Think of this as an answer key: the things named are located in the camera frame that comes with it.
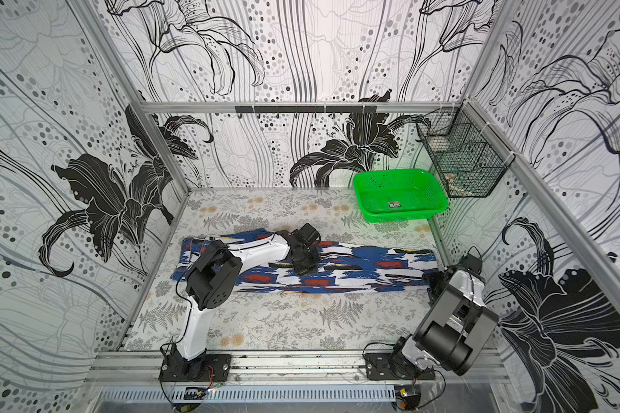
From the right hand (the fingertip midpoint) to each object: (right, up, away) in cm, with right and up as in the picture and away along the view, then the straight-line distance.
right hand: (432, 284), depth 88 cm
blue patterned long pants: (-31, +4, +4) cm, 32 cm away
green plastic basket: (-3, +33, +27) cm, 43 cm away
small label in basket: (-6, +28, +23) cm, 37 cm away
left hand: (-39, +3, +6) cm, 39 cm away
